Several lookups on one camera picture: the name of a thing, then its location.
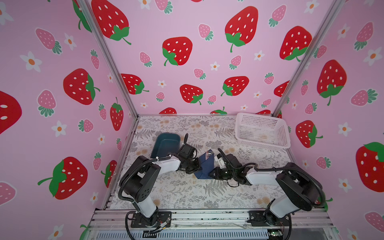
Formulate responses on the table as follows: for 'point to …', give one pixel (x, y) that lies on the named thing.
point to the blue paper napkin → (206, 166)
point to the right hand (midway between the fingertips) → (207, 175)
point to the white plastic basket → (262, 131)
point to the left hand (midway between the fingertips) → (204, 168)
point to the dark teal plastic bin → (165, 144)
